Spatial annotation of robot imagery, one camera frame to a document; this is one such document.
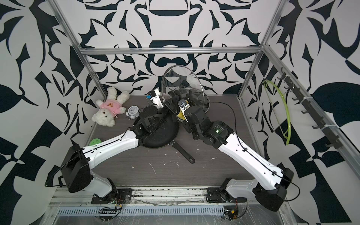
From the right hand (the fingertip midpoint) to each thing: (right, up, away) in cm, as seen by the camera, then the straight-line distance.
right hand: (189, 112), depth 70 cm
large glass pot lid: (-3, +23, +33) cm, 40 cm away
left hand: (-6, +9, 0) cm, 11 cm away
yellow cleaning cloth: (-4, -1, -2) cm, 5 cm away
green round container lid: (-58, -19, +20) cm, 64 cm away
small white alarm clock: (-39, 0, +35) cm, 53 cm away
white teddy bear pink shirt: (-55, -3, +27) cm, 62 cm away
